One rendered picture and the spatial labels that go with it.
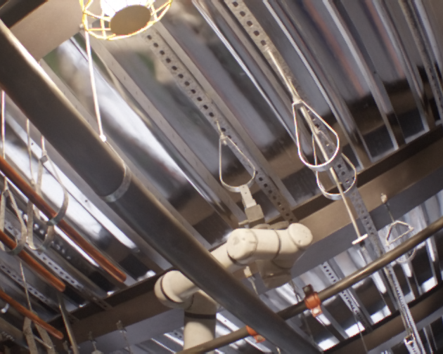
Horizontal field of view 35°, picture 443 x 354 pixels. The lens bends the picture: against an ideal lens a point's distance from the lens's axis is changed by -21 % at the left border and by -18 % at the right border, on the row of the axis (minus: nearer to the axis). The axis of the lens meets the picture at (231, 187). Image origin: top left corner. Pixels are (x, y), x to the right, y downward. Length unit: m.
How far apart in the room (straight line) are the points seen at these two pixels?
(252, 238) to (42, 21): 0.95
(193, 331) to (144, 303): 0.83
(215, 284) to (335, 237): 1.37
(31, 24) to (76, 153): 0.65
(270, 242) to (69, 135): 0.99
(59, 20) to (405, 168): 1.97
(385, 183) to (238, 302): 1.44
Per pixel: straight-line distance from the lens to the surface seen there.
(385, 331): 5.12
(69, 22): 2.09
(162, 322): 3.55
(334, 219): 3.45
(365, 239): 1.88
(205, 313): 2.84
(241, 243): 2.29
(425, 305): 5.11
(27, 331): 2.72
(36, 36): 2.10
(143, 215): 1.74
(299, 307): 2.57
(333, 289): 2.56
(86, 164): 1.57
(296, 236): 2.36
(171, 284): 2.69
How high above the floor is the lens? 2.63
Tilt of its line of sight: 35 degrees up
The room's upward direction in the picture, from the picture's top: 21 degrees counter-clockwise
